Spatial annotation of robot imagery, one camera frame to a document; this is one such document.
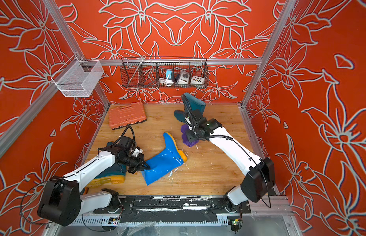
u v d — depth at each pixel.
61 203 0.41
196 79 0.95
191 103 0.88
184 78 0.91
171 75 0.85
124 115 1.07
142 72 0.99
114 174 0.79
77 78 0.90
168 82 0.86
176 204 0.74
